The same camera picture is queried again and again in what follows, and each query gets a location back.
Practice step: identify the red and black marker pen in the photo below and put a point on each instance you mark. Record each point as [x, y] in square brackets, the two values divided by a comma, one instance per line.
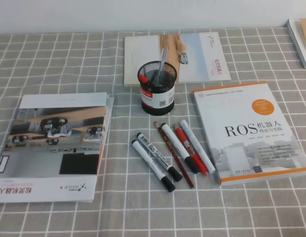
[145, 80]

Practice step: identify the white pen right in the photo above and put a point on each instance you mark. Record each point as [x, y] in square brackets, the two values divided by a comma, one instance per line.
[196, 144]

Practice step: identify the black mesh pen holder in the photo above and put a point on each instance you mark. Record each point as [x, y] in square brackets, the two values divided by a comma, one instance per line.
[158, 100]

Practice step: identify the clear ballpoint pen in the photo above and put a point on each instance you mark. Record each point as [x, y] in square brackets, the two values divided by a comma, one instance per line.
[161, 66]

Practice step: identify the red gel pen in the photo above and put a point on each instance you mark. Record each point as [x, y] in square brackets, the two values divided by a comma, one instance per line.
[184, 140]

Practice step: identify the dark red pencil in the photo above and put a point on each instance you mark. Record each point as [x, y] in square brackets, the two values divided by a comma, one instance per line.
[169, 146]

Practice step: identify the white marker black cap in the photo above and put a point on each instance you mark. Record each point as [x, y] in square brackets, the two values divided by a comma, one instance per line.
[180, 148]

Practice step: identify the white marker with label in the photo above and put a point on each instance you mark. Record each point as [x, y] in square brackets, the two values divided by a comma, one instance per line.
[160, 158]

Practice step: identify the white marker lower left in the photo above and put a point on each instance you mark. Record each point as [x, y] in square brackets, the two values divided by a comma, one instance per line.
[159, 173]

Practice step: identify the white brochure with car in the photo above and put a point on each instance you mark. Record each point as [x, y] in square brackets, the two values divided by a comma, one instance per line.
[197, 57]

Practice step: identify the grey checked tablecloth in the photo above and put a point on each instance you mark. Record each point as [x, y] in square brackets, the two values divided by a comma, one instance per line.
[129, 199]

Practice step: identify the white orange ROS book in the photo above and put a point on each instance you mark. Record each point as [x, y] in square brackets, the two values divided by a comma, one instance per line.
[248, 136]

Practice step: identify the stack of robot brochures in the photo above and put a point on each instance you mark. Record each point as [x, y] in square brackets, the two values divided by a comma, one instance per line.
[54, 148]

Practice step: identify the white book at edge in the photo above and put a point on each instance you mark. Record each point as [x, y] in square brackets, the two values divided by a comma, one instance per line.
[294, 32]

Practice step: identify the brown notebook at edge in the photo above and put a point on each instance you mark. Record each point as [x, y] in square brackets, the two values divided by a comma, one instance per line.
[302, 28]

